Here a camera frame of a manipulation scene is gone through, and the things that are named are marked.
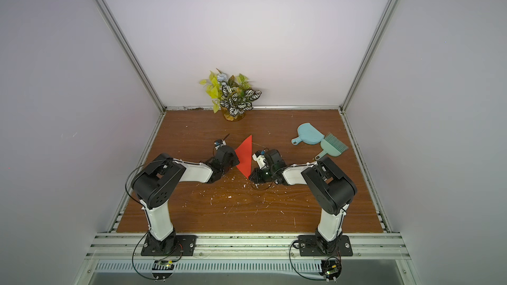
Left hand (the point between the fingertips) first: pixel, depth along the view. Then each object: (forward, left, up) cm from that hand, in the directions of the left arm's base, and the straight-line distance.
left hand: (240, 154), depth 98 cm
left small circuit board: (-46, +25, -4) cm, 53 cm away
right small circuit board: (-46, -37, -3) cm, 60 cm away
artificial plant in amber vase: (+20, +4, +22) cm, 30 cm away
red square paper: (+2, -2, -2) cm, 3 cm away
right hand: (-12, -5, 0) cm, 13 cm away
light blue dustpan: (+14, -37, -1) cm, 40 cm away
